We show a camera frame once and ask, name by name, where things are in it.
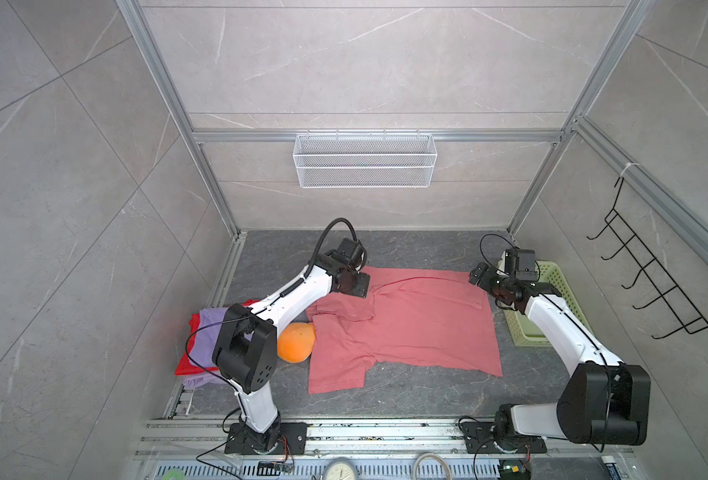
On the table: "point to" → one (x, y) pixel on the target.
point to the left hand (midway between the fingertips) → (359, 281)
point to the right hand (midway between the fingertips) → (481, 275)
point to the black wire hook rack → (670, 294)
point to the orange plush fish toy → (296, 342)
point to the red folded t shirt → (185, 366)
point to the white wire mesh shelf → (365, 161)
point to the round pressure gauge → (340, 469)
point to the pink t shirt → (429, 318)
